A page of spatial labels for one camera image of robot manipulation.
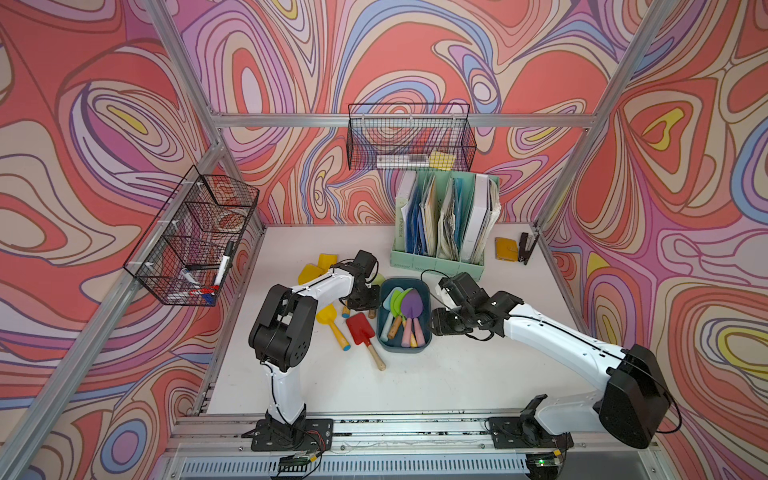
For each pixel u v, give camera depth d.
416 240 1.01
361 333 0.91
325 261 1.08
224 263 0.69
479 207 0.90
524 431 0.67
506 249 1.11
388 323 0.91
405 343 0.84
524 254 1.09
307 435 0.73
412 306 0.95
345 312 0.93
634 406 0.40
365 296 0.82
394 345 0.87
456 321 0.69
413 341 0.86
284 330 0.50
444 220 0.93
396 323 0.90
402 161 0.82
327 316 0.94
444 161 0.82
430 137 0.96
